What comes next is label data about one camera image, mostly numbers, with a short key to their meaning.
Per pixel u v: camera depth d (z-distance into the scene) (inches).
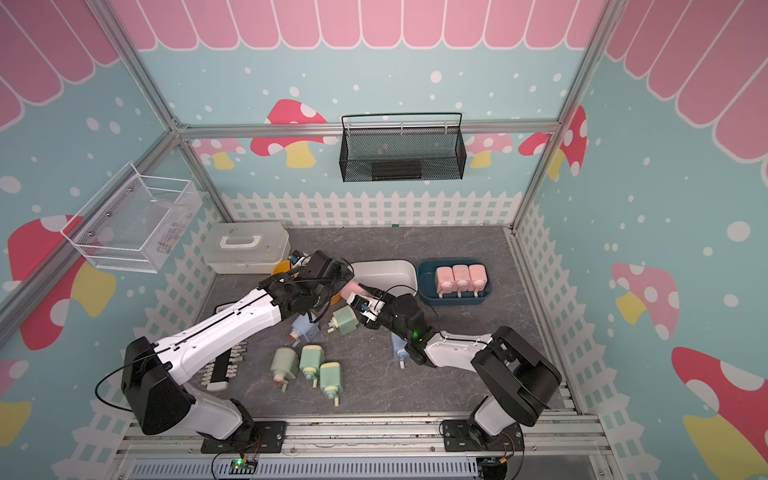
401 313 25.2
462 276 38.2
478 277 38.3
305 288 23.1
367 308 26.8
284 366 31.2
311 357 31.9
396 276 41.1
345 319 34.4
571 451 28.6
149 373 16.0
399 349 32.6
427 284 40.8
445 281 38.0
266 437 29.2
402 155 36.7
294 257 28.0
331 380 30.1
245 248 38.6
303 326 33.5
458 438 29.1
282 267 40.1
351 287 31.1
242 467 28.7
